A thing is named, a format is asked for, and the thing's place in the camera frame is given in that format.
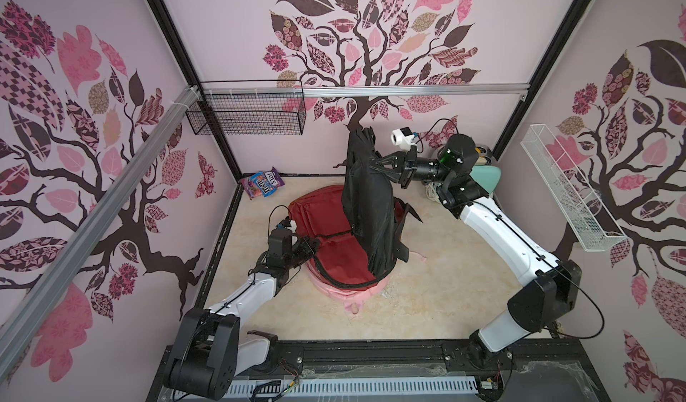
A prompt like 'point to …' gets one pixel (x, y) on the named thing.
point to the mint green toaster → (487, 173)
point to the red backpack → (320, 217)
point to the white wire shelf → (589, 222)
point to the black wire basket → (249, 108)
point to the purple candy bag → (263, 184)
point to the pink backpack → (353, 297)
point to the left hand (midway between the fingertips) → (319, 245)
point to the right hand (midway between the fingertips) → (370, 170)
